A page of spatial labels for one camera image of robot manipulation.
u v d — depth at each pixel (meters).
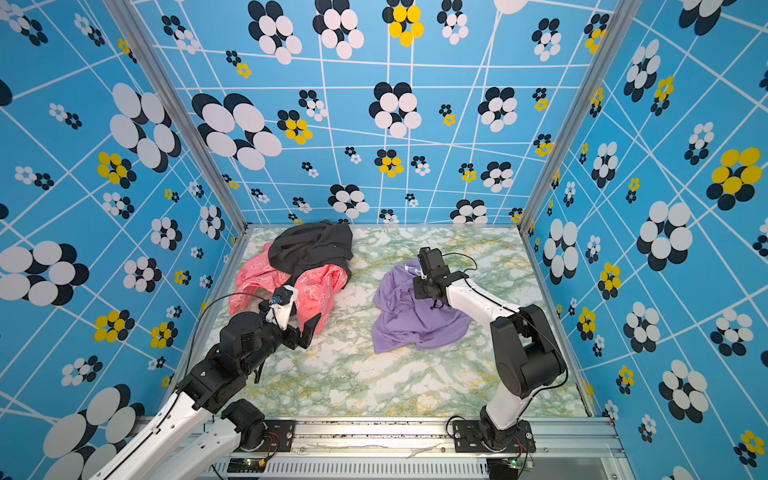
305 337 0.66
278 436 0.73
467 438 0.72
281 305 0.61
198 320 0.99
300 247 0.99
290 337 0.64
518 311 0.50
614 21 0.70
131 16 0.69
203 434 0.60
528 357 0.46
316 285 0.85
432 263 0.73
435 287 0.68
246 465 0.72
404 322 0.90
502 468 0.70
